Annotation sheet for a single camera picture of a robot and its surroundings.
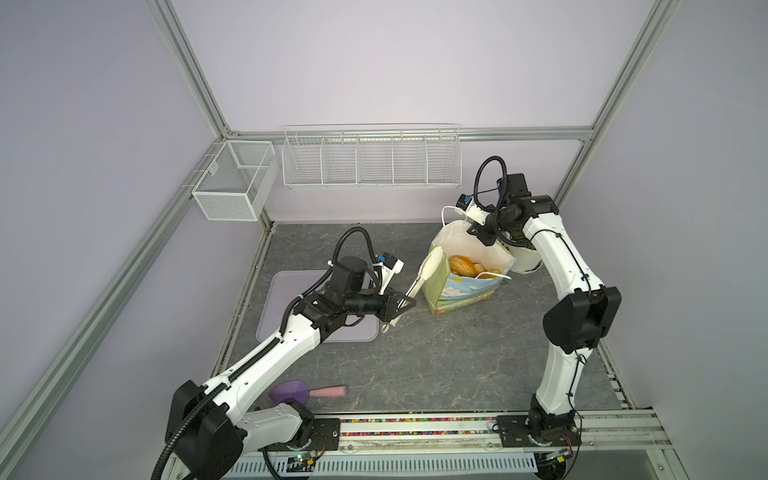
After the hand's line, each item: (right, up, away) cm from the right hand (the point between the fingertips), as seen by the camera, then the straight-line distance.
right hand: (476, 228), depth 87 cm
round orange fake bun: (-4, -11, -1) cm, 12 cm away
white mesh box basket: (-80, +17, +17) cm, 84 cm away
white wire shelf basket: (-32, +25, +11) cm, 42 cm away
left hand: (-20, -20, -16) cm, 33 cm away
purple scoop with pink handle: (-50, -45, -7) cm, 67 cm away
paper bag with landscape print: (-10, -18, -7) cm, 21 cm away
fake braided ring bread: (-2, -13, -20) cm, 23 cm away
